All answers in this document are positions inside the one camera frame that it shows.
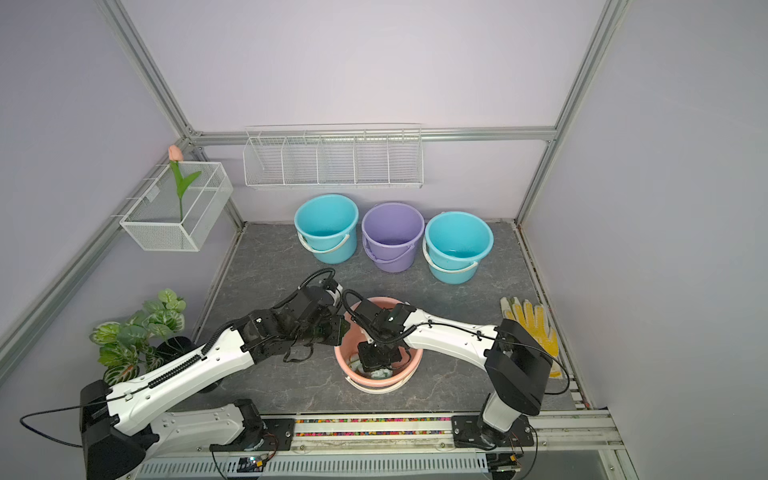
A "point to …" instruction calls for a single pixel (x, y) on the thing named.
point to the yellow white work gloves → (533, 318)
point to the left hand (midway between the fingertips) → (348, 329)
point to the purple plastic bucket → (391, 232)
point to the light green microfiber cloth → (382, 372)
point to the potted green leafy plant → (143, 346)
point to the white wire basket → (154, 219)
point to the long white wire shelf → (334, 155)
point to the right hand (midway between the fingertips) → (366, 366)
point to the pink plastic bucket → (347, 355)
